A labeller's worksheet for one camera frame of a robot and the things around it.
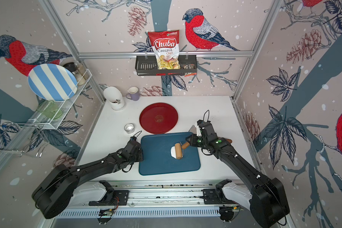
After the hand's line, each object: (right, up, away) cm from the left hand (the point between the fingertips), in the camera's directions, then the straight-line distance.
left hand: (145, 151), depth 89 cm
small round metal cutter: (-14, +13, +13) cm, 23 cm away
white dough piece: (+18, -1, 0) cm, 18 cm away
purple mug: (-15, +40, +25) cm, 50 cm away
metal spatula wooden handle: (+33, +11, +12) cm, 37 cm away
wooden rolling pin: (+21, +2, -1) cm, 22 cm away
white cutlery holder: (-28, +37, +18) cm, 50 cm away
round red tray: (+7, +20, +18) cm, 28 cm away
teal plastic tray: (+8, -4, -3) cm, 10 cm away
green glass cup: (-44, +27, -19) cm, 55 cm away
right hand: (+28, +10, -6) cm, 30 cm away
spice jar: (-38, +51, -2) cm, 64 cm away
